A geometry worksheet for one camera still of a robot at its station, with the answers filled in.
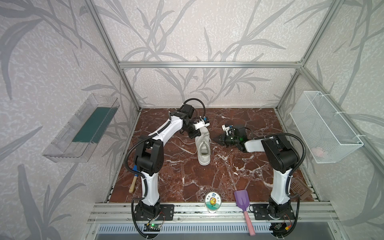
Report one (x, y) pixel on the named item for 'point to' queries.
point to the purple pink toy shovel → (242, 198)
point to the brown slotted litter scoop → (297, 187)
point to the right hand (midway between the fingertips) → (212, 135)
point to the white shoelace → (205, 138)
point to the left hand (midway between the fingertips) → (201, 128)
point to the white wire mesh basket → (322, 125)
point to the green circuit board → (152, 227)
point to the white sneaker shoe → (204, 158)
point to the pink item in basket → (317, 151)
